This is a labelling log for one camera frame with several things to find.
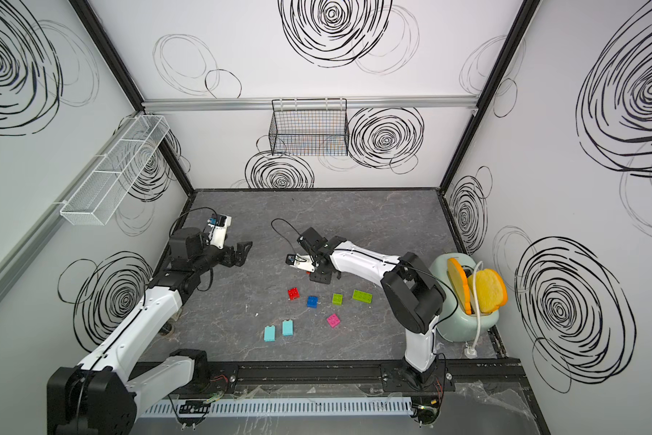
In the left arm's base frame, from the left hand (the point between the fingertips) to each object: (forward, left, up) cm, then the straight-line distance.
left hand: (236, 238), depth 82 cm
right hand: (-2, -26, -13) cm, 29 cm away
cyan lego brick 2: (-20, -16, -18) cm, 32 cm away
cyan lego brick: (-22, -11, -18) cm, 31 cm away
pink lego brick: (-18, -30, -16) cm, 39 cm away
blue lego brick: (-12, -23, -17) cm, 31 cm away
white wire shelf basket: (0, +35, +15) cm, 38 cm away
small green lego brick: (-11, -32, -16) cm, 37 cm away
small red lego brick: (-10, -17, -17) cm, 26 cm away
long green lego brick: (-10, -40, -18) cm, 45 cm away
